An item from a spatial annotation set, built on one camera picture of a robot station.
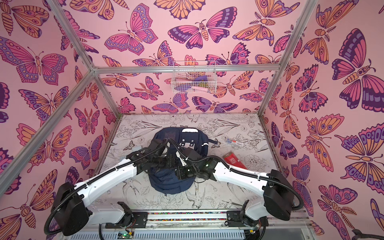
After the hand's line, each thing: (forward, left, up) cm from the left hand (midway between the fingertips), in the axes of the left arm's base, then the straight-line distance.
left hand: (177, 160), depth 80 cm
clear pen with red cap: (+21, -37, -13) cm, 44 cm away
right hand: (-7, +1, +1) cm, 7 cm away
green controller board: (-32, +24, -16) cm, 43 cm away
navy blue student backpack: (+15, -5, -7) cm, 17 cm away
